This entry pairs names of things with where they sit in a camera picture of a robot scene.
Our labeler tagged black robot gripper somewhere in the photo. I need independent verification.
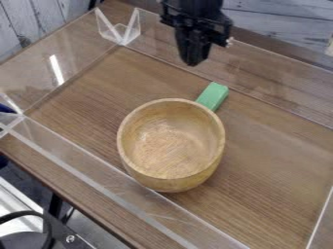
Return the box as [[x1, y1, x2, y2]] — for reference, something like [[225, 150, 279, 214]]
[[159, 0, 233, 65]]

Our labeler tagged green rectangular block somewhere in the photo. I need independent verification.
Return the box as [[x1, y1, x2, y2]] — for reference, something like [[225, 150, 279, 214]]
[[197, 82, 229, 111]]

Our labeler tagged brown wooden bowl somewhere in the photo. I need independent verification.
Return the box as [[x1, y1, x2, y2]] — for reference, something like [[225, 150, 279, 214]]
[[118, 98, 226, 193]]

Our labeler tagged black metal table leg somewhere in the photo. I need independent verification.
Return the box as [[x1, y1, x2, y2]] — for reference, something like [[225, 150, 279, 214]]
[[48, 194, 64, 218]]

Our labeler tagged black base with screw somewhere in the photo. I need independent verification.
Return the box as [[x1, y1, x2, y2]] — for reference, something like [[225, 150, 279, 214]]
[[45, 214, 96, 249]]

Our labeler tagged clear acrylic tray enclosure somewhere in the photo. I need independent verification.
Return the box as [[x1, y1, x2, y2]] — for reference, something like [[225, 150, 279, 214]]
[[0, 5, 333, 249]]

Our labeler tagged black cable loop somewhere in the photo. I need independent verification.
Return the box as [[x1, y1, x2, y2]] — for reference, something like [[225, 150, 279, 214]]
[[0, 210, 56, 249]]

